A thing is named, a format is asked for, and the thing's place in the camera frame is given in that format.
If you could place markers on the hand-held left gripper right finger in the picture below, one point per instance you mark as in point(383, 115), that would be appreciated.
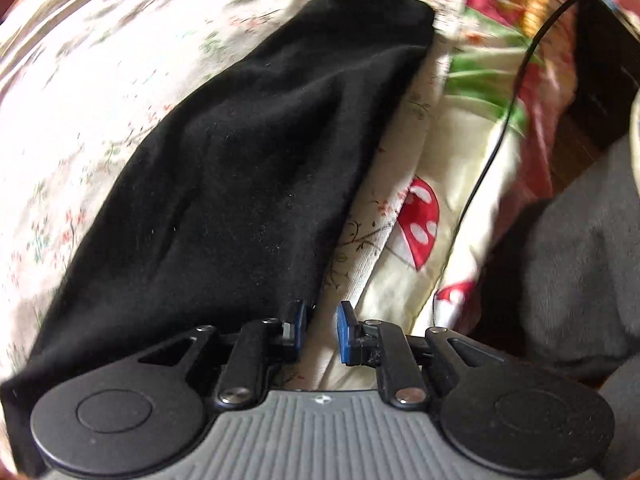
point(345, 332)

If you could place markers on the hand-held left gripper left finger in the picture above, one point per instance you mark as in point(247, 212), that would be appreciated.
point(300, 322)

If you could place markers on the black pants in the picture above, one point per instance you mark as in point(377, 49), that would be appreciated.
point(225, 160)

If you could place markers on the colourful cartoon quilt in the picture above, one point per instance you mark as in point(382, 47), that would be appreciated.
point(460, 150)

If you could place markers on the dark board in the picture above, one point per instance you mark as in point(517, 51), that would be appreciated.
point(607, 85)

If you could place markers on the person's grey trouser leg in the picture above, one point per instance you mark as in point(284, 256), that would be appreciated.
point(575, 285)

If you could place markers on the white floral bed sheet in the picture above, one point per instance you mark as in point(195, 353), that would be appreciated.
point(100, 85)

